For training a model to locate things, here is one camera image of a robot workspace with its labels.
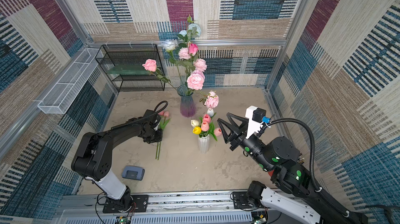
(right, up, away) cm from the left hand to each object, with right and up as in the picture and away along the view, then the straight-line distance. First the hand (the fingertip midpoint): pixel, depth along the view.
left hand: (161, 139), depth 94 cm
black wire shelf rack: (-21, +53, +8) cm, 57 cm away
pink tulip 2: (+5, +16, -19) cm, 26 cm away
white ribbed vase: (+25, +1, -15) cm, 29 cm away
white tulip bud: (+28, +17, -24) cm, 41 cm away
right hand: (+31, +15, -40) cm, 53 cm away
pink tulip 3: (+26, +15, -29) cm, 42 cm away
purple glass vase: (+15, +19, +6) cm, 25 cm away
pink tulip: (0, +8, +6) cm, 10 cm away
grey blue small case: (-11, -15, -12) cm, 22 cm away
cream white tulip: (+21, +13, -26) cm, 36 cm away
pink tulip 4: (+25, +12, -30) cm, 41 cm away
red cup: (+60, -15, -11) cm, 63 cm away
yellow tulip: (+22, +10, -31) cm, 39 cm away
